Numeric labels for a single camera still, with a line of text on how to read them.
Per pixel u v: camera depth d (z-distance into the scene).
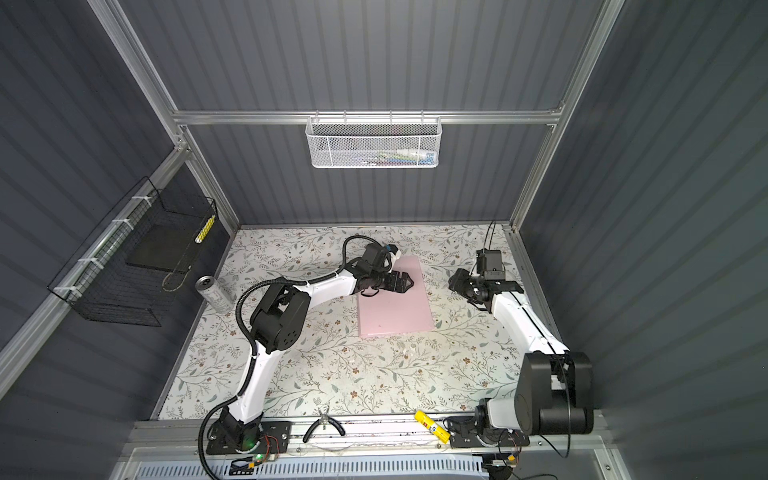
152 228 0.80
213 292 0.87
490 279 0.67
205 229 0.82
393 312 0.93
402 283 0.91
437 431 0.73
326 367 0.85
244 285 1.02
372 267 0.83
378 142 1.24
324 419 0.77
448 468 0.71
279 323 0.59
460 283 0.79
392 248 0.93
